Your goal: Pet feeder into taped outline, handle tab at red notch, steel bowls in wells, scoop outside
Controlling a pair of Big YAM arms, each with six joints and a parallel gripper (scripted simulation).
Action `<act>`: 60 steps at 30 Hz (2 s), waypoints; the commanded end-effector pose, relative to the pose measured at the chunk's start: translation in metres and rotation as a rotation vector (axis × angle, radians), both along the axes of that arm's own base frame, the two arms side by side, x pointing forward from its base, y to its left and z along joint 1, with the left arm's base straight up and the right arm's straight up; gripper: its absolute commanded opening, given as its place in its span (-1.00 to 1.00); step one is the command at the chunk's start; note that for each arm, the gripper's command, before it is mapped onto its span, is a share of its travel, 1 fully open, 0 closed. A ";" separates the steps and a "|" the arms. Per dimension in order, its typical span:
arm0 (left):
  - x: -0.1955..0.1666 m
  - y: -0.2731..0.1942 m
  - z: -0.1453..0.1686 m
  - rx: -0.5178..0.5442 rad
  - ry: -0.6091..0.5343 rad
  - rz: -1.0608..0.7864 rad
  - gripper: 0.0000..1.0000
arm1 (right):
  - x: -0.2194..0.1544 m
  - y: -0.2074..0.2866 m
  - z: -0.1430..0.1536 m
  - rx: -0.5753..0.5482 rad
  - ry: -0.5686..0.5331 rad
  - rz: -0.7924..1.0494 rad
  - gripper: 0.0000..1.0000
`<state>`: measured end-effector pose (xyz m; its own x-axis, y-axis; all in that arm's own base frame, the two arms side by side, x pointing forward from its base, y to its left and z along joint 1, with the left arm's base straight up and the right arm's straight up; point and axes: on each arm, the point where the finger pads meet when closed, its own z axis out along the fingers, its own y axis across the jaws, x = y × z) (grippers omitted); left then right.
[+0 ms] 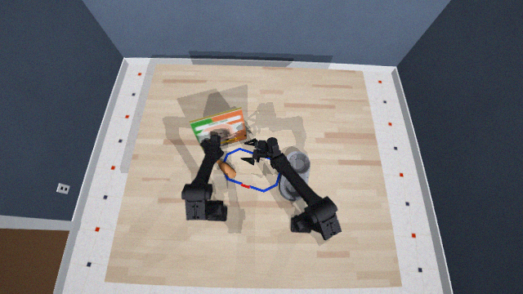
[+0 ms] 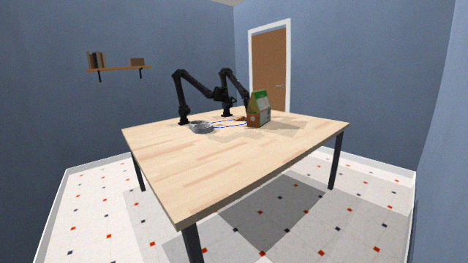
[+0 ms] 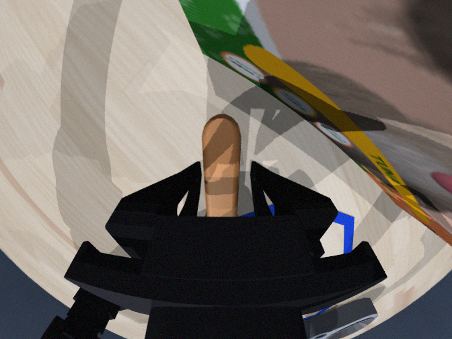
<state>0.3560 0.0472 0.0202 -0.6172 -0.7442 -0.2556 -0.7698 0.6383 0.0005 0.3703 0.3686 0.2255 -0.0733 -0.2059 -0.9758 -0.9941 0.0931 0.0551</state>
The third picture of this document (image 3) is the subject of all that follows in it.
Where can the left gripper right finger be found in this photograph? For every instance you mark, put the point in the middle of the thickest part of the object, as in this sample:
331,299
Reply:
316,211

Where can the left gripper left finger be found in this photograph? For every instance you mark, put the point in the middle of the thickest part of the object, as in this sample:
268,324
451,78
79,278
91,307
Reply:
163,197

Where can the blue tape line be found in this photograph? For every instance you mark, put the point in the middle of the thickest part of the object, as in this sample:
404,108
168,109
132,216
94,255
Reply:
342,219

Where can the grey steel bowl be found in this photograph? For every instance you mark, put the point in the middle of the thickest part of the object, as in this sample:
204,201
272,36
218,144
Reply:
350,329

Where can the orange and green puppy food bag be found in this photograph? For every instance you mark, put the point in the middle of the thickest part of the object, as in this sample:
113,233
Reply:
373,76

